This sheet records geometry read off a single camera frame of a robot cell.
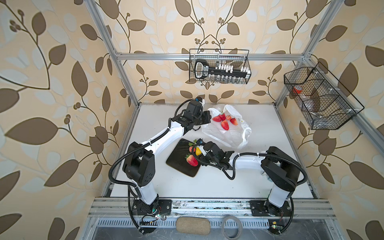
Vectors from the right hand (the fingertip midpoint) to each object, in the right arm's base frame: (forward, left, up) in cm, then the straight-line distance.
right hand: (201, 154), depth 90 cm
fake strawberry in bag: (+22, -18, -1) cm, 29 cm away
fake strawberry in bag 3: (+23, -24, +3) cm, 33 cm away
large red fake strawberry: (-5, +6, +2) cm, 8 cm away
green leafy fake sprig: (+6, +6, +2) cm, 9 cm away
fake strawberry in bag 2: (+27, -13, 0) cm, 30 cm away
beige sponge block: (-35, +5, +1) cm, 36 cm away
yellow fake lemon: (+1, +2, +2) cm, 3 cm away
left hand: (+13, -8, +21) cm, 26 cm away
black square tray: (-3, +14, -2) cm, 15 cm away
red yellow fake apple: (+29, -17, +1) cm, 34 cm away
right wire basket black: (+9, -62, +31) cm, 70 cm away
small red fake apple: (+3, +6, +1) cm, 7 cm away
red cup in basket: (+27, -58, +27) cm, 70 cm away
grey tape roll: (-38, -16, 0) cm, 41 cm away
